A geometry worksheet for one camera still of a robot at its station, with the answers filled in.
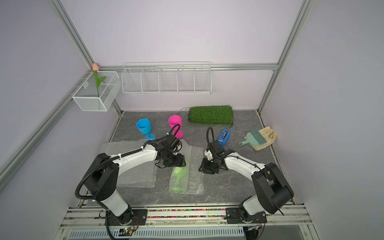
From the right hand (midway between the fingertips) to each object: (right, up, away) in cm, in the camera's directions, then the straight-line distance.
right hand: (200, 169), depth 86 cm
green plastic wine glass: (-11, -3, -6) cm, 14 cm away
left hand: (-11, +2, 0) cm, 12 cm away
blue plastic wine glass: (-36, +25, +10) cm, 45 cm away
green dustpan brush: (+38, +17, +17) cm, 45 cm away
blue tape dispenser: (+17, +17, +15) cm, 29 cm away
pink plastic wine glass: (-18, +29, +13) cm, 36 cm away
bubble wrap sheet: (-33, -4, +1) cm, 34 cm away
